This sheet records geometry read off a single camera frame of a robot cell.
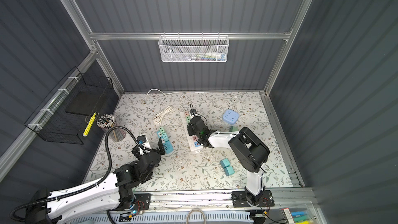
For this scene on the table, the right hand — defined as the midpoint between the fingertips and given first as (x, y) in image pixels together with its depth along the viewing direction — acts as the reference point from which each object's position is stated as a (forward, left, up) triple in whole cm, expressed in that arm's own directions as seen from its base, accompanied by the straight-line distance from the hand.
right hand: (192, 123), depth 94 cm
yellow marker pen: (-14, +45, +21) cm, 52 cm away
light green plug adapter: (-5, +18, 0) cm, 19 cm away
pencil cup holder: (-6, +46, +11) cm, 48 cm away
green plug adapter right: (0, -26, -7) cm, 27 cm away
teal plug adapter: (-9, +15, 0) cm, 18 cm away
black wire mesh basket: (-10, +58, +24) cm, 63 cm away
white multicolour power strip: (-12, -1, -5) cm, 13 cm away
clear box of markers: (-45, -51, -7) cm, 69 cm away
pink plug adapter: (+8, +4, 0) cm, 9 cm away
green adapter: (+3, +3, 0) cm, 4 cm away
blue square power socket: (+8, -25, -5) cm, 27 cm away
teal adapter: (-26, -20, -6) cm, 34 cm away
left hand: (-17, +18, +9) cm, 27 cm away
